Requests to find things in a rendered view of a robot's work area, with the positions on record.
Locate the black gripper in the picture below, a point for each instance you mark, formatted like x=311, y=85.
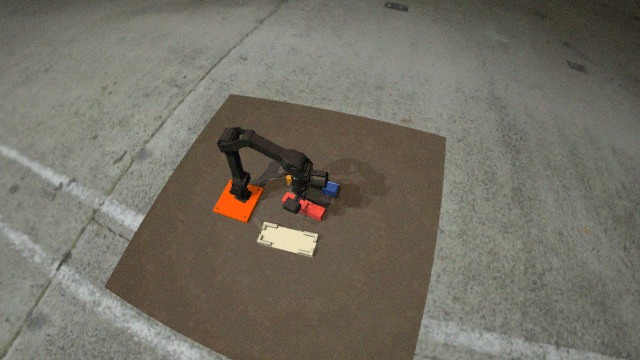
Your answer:
x=293, y=205

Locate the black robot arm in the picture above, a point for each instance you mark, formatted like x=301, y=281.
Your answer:
x=291, y=160

